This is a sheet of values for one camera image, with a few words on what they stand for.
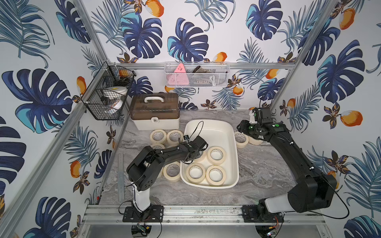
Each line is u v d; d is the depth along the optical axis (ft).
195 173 2.87
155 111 3.03
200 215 2.45
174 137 3.45
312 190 1.35
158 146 3.20
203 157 3.00
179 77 2.93
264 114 2.01
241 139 3.39
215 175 2.83
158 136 3.42
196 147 2.40
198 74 3.03
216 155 3.10
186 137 2.79
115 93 2.62
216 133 3.43
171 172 2.94
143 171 1.60
